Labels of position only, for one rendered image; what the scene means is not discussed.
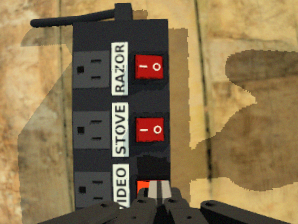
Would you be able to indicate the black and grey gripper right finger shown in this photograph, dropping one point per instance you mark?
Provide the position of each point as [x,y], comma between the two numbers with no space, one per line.
[175,210]

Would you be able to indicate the black power strip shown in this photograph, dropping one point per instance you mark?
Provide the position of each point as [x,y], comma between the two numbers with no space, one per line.
[120,104]

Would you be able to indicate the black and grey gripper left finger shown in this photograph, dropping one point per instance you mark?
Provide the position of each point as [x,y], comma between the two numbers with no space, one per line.
[147,210]

